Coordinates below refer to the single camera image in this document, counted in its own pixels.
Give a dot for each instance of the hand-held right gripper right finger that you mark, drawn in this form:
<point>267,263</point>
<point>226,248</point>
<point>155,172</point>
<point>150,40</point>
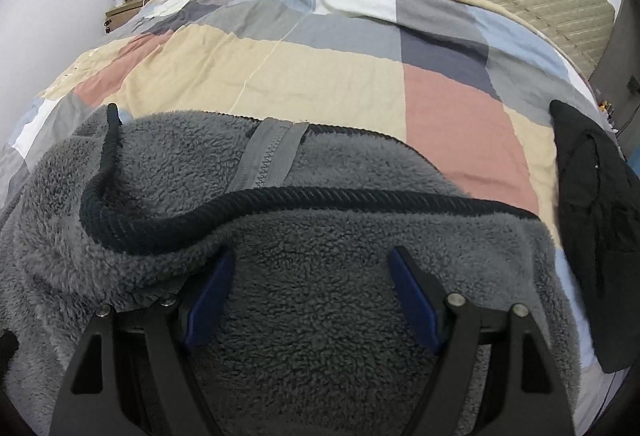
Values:
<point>415,301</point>

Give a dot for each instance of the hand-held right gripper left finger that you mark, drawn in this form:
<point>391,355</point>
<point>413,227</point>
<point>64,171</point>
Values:
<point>210,301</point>

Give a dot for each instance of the grey fleece jacket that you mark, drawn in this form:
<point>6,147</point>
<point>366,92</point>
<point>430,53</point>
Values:
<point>320,266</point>

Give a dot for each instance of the black garment with white stripes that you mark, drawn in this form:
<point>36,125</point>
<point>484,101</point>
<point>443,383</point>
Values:
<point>595,216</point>

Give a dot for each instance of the patchwork checked blanket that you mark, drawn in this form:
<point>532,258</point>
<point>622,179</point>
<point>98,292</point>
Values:
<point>325,86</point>

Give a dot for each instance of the cluster of small bottles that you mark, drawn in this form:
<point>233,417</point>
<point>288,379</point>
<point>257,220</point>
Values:
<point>606,107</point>

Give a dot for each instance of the wooden nightstand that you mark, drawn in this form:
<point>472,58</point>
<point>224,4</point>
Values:
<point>125,13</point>

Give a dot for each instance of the grey white wardrobe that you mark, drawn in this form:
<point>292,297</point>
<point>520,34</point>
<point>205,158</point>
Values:
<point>627,41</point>

